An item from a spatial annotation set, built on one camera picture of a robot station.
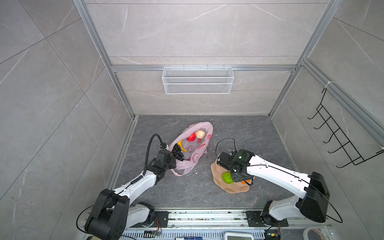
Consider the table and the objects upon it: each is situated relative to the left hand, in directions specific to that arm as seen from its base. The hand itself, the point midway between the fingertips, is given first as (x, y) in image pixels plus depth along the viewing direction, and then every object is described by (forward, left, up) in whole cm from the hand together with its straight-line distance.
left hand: (171, 155), depth 89 cm
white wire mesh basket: (+45, -18, +23) cm, 53 cm away
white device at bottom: (-41, -32, -2) cm, 52 cm away
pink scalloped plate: (-20, -35, -4) cm, 40 cm away
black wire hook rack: (-13, -82, +25) cm, 86 cm away
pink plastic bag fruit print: (+7, -15, -7) cm, 18 cm away
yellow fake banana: (+11, -5, -4) cm, 13 cm away
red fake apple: (+14, -13, -2) cm, 19 cm away
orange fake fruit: (-23, -35, +15) cm, 44 cm away
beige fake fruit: (+16, -19, -1) cm, 25 cm away
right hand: (-16, -38, +5) cm, 41 cm away
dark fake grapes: (+4, -3, -2) cm, 5 cm away
